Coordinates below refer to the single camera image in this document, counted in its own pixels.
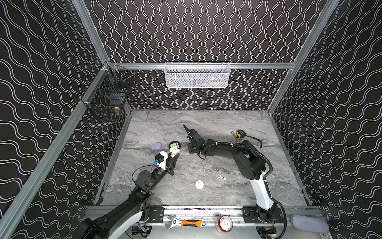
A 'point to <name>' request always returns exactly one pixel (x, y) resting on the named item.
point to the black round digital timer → (174, 142)
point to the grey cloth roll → (310, 223)
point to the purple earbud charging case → (157, 146)
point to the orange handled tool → (193, 223)
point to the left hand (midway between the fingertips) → (179, 153)
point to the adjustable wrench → (173, 221)
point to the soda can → (224, 224)
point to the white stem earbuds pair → (220, 176)
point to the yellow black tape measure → (240, 134)
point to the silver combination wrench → (235, 137)
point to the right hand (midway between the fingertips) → (192, 146)
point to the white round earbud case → (199, 184)
